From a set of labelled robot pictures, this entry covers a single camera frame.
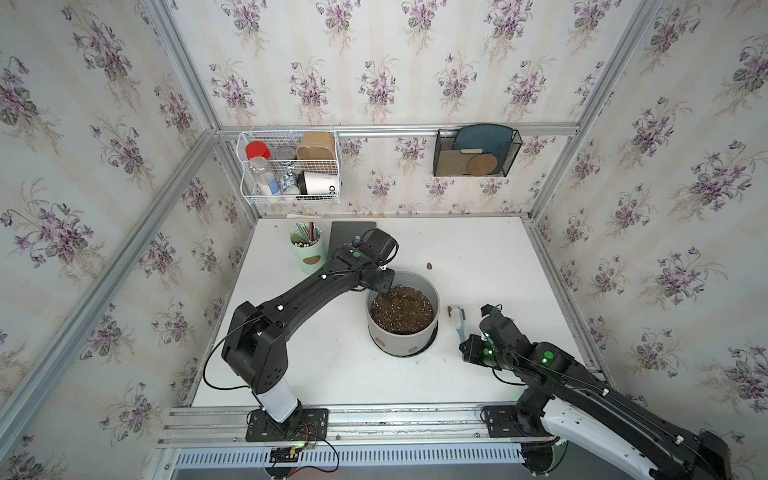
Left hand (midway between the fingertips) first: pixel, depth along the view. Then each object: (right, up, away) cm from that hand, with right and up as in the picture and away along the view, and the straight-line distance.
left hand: (389, 285), depth 84 cm
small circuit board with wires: (-27, -41, -11) cm, 50 cm away
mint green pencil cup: (-25, +12, +7) cm, 29 cm away
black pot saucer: (+12, -16, 0) cm, 20 cm away
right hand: (+19, -16, -6) cm, 26 cm away
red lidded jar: (-41, +42, +9) cm, 59 cm away
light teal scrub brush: (+20, -11, -3) cm, 23 cm away
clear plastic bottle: (-39, +32, +7) cm, 51 cm away
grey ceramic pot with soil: (+5, -10, -2) cm, 11 cm away
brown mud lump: (+15, +4, +21) cm, 26 cm away
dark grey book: (-17, +16, +26) cm, 35 cm away
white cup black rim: (-23, +31, +9) cm, 40 cm away
